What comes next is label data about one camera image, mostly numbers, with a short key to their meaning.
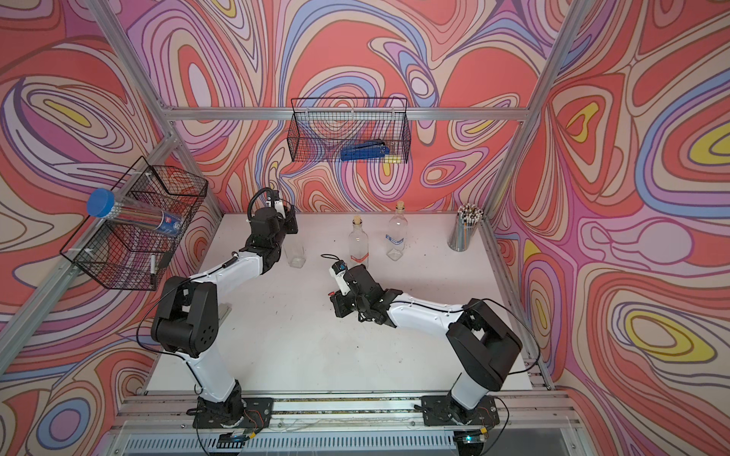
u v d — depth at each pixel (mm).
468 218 944
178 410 750
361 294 653
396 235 954
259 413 731
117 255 702
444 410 735
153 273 718
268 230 714
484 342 463
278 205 807
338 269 753
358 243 913
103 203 618
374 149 901
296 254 1044
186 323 492
